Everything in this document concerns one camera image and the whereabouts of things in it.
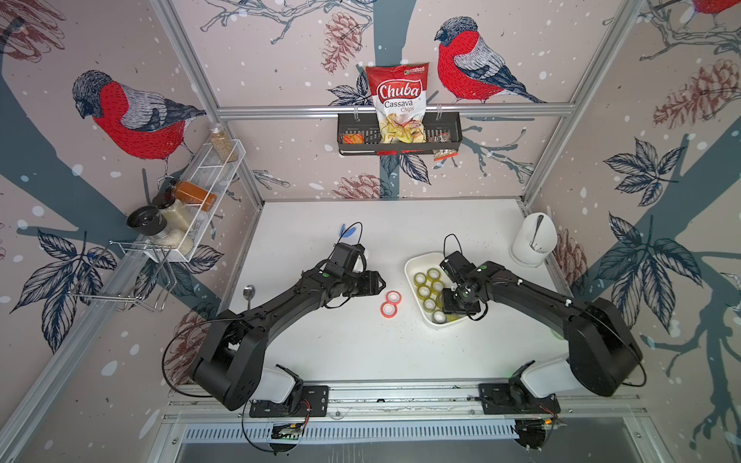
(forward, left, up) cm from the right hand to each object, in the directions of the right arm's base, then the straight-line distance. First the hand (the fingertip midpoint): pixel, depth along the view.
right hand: (447, 307), depth 86 cm
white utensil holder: (+24, -32, +4) cm, 40 cm away
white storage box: (+15, +7, +1) cm, 17 cm away
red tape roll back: (+4, +17, -4) cm, 18 cm away
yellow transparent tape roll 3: (+7, +6, -3) cm, 10 cm away
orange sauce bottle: (+13, +68, +33) cm, 77 cm away
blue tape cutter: (+30, +34, -2) cm, 45 cm away
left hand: (+4, +20, +7) cm, 22 cm away
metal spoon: (+4, +64, -2) cm, 64 cm away
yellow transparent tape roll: (+11, +7, -3) cm, 14 cm away
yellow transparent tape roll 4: (+2, +5, -4) cm, 6 cm away
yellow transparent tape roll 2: (+9, +2, -4) cm, 10 cm away
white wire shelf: (+4, +67, +32) cm, 74 cm away
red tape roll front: (0, +18, -4) cm, 19 cm away
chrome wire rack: (-6, +76, +25) cm, 80 cm away
